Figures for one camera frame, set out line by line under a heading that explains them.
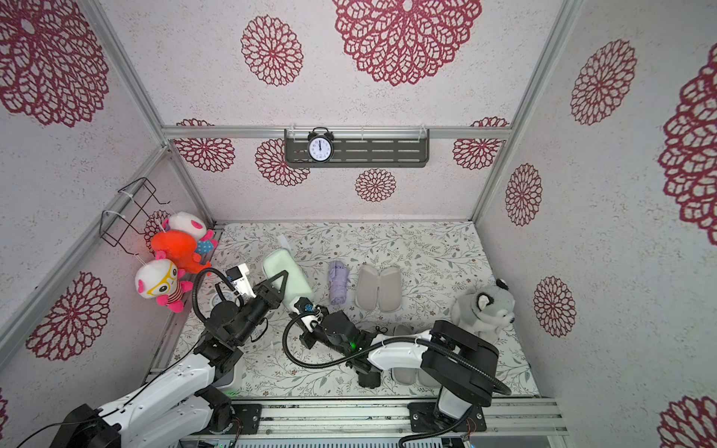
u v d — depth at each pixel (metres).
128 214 0.78
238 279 0.67
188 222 0.95
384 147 0.93
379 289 0.99
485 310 0.75
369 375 0.79
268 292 0.67
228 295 0.65
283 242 0.76
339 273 1.00
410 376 0.82
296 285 0.75
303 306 0.64
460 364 0.44
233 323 0.57
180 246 0.90
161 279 0.79
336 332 0.59
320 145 0.90
